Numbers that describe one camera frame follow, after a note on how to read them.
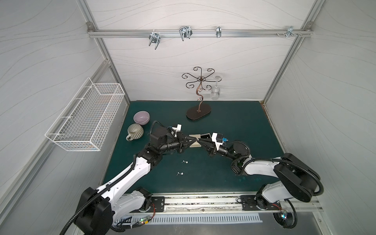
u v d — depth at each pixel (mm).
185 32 765
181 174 838
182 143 647
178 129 721
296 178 442
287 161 474
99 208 386
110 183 440
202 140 704
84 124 688
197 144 718
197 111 1122
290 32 764
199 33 786
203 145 724
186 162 881
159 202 734
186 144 660
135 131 1007
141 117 1063
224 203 755
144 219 688
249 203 731
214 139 627
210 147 676
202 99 1045
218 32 782
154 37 782
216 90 958
